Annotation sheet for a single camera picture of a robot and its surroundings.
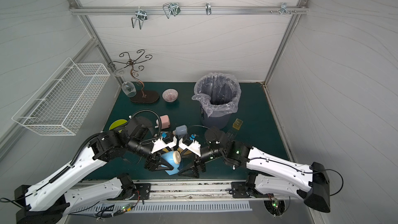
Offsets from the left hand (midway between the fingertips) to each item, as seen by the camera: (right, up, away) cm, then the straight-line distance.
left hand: (171, 161), depth 59 cm
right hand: (+3, -1, +1) cm, 3 cm away
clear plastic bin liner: (+22, +27, +34) cm, 49 cm away
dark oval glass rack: (-30, +25, +52) cm, 65 cm away
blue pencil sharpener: (0, +5, +28) cm, 28 cm away
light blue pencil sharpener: (+1, +3, -3) cm, 4 cm away
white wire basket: (-52, +22, +9) cm, 57 cm away
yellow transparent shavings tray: (+34, +8, +39) cm, 53 cm away
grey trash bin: (+22, +9, +40) cm, 46 cm away
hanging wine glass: (-31, +31, +30) cm, 53 cm away
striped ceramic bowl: (-12, +27, +52) cm, 60 cm away
